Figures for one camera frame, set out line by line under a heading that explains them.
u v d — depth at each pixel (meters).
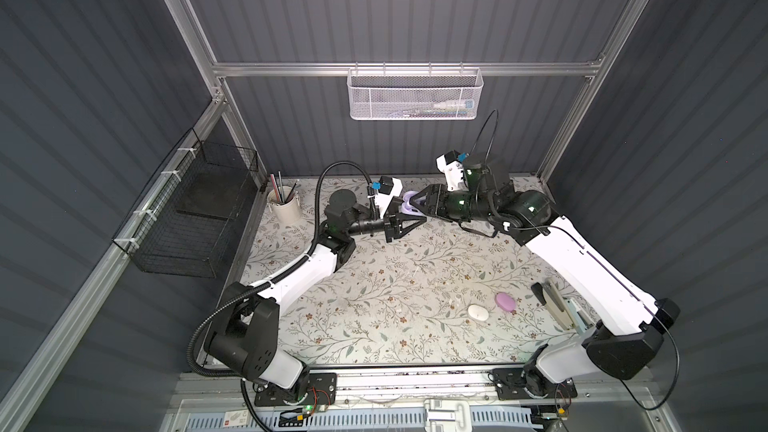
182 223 0.73
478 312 0.84
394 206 0.68
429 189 0.60
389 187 0.62
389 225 0.64
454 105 0.91
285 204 0.99
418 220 0.67
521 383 0.73
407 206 0.66
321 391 0.73
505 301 0.88
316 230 0.61
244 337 0.43
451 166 0.60
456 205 0.57
